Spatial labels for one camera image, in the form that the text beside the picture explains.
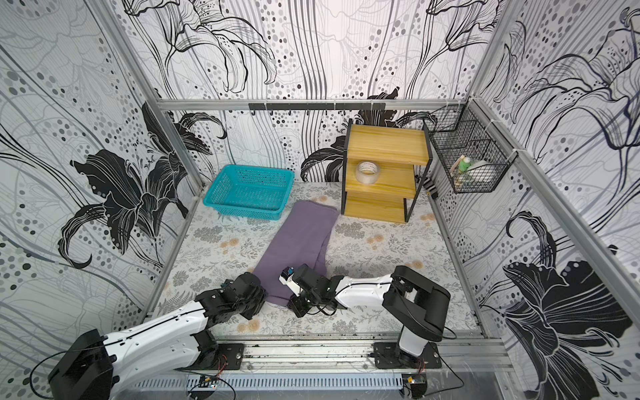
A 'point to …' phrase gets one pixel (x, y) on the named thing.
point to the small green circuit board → (207, 381)
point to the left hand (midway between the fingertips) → (272, 298)
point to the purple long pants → (302, 237)
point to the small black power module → (418, 383)
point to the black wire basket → (475, 157)
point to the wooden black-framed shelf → (380, 183)
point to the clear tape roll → (367, 172)
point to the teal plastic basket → (252, 192)
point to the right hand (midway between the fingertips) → (291, 303)
